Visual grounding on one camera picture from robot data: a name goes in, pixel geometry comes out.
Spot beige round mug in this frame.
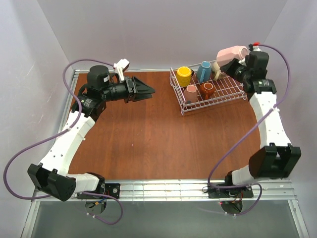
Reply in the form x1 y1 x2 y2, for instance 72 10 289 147
211 61 223 81

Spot white mug pink handle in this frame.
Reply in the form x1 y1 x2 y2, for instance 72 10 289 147
216 46 249 67

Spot blue mug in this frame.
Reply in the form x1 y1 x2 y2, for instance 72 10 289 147
196 61 211 84

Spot brown black mug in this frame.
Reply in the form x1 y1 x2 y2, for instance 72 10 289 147
200 82 215 100

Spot yellow textured cup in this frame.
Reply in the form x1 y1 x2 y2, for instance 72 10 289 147
176 66 193 87

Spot white mug brown dots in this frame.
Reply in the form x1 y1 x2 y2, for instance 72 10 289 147
184 85 198 104

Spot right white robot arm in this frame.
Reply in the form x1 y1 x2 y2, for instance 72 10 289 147
217 51 302 187

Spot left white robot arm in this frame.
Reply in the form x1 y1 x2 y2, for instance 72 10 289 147
27 65 155 201

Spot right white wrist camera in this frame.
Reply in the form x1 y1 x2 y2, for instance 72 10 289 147
248 42 261 52

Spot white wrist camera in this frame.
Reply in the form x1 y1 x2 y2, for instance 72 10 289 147
113 59 130 82
248 42 261 52

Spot white wire dish rack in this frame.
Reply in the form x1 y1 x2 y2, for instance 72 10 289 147
169 63 247 115

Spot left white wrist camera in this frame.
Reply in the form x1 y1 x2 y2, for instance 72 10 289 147
113 59 130 82

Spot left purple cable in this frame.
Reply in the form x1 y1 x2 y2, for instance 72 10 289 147
3 59 124 226

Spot aluminium frame rail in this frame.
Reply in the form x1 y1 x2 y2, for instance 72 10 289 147
32 178 298 202

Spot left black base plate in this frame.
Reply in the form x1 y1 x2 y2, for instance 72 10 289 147
76 183 120 199

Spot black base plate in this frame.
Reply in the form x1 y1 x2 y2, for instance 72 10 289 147
76 183 120 199
202 183 254 198

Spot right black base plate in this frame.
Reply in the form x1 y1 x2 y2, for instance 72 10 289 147
202 183 254 198

